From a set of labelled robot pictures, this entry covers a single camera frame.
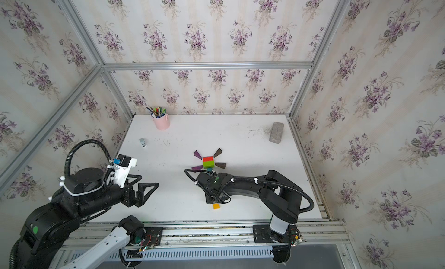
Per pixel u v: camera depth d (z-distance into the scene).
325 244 0.75
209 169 0.93
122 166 0.49
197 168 0.93
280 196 0.45
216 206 0.82
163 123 1.09
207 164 0.96
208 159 0.97
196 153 0.98
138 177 0.60
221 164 0.95
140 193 0.50
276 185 0.43
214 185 0.61
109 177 0.47
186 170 0.71
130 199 0.48
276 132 1.08
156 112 1.05
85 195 0.39
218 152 0.98
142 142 1.03
